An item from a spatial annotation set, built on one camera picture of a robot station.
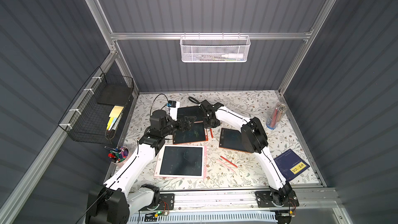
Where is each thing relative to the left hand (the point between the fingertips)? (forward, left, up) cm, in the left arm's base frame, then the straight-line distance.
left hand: (191, 117), depth 76 cm
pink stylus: (-16, -18, -24) cm, 34 cm away
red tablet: (0, 0, +2) cm, 2 cm away
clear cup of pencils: (+9, -49, -10) cm, 51 cm away
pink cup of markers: (-14, +36, -11) cm, 40 cm away
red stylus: (+5, -11, -24) cm, 28 cm away
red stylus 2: (-13, -20, -24) cm, 34 cm away
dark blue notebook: (-16, -53, -22) cm, 60 cm away
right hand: (+10, -11, -23) cm, 28 cm away
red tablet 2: (+5, -2, -24) cm, 24 cm away
